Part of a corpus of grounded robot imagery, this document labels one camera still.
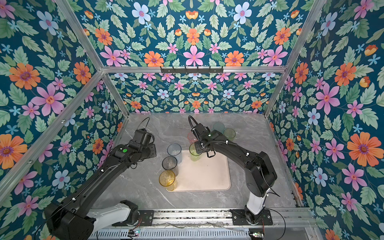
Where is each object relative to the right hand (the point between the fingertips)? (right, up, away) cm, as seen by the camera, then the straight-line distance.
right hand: (201, 146), depth 87 cm
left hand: (-24, +1, -9) cm, 26 cm away
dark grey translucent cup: (-18, -10, -1) cm, 20 cm away
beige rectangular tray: (+5, -17, +2) cm, 18 cm away
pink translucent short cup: (-4, +6, -18) cm, 19 cm away
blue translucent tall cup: (-16, -3, +4) cm, 17 cm away
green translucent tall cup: (-4, -5, -5) cm, 8 cm away
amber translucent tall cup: (-19, -18, -2) cm, 27 cm away
